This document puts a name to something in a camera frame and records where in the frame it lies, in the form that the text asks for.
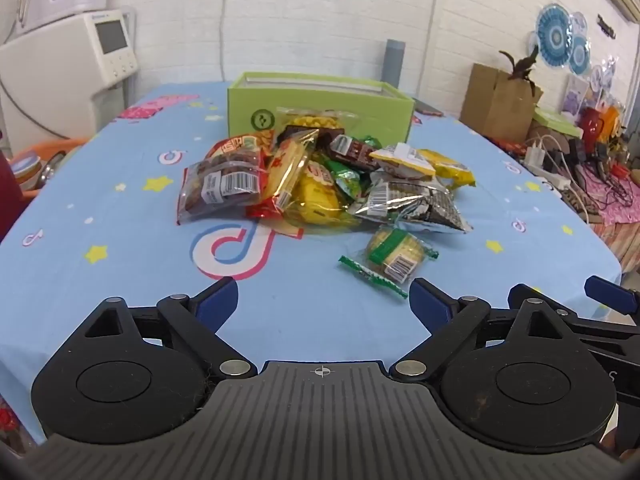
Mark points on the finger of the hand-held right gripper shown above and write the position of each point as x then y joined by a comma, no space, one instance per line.
516,294
610,294

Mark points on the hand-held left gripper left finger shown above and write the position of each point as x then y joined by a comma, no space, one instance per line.
217,302

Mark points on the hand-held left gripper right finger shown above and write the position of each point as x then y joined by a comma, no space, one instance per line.
430,305

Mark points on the round cookie packet green label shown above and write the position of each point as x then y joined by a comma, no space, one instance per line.
390,252

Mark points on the clear brown cake packet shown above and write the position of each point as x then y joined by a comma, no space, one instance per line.
215,185

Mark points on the yellow snack packet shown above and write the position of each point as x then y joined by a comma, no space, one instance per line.
450,167

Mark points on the pile of snack packets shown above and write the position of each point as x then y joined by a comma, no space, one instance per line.
320,195

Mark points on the green cardboard box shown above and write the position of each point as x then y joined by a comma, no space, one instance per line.
350,110

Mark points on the pink floral cloth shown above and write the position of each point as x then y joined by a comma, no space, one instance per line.
625,210

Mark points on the blue printed tablecloth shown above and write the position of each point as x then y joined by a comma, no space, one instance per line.
125,240

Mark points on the white power strip with chargers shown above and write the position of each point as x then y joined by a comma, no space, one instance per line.
537,152

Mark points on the red flat box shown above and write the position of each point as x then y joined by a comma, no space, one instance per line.
510,146

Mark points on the light green flat box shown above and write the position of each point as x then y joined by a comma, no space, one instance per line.
555,121

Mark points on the brown cardboard box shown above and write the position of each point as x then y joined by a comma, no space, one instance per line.
490,105

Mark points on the smartphone with red case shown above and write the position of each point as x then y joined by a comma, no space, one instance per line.
428,106

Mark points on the purple picture card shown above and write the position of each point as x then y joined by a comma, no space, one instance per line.
575,95

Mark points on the dark leafy plant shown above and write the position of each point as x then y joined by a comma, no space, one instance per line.
522,67

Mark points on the orange plastic basin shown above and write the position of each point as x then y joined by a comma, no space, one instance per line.
50,146

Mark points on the stack of white bowls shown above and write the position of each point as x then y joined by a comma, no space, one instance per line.
25,170

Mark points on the dark red object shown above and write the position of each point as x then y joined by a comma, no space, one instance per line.
9,195

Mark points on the small blue paper fan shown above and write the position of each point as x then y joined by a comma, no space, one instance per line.
580,55

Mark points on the grey-blue tumbler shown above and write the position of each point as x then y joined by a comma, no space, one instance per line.
395,60

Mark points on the large blue paper fan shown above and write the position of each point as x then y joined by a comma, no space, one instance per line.
552,32

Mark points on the white machine with screen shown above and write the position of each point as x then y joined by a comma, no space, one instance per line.
60,60

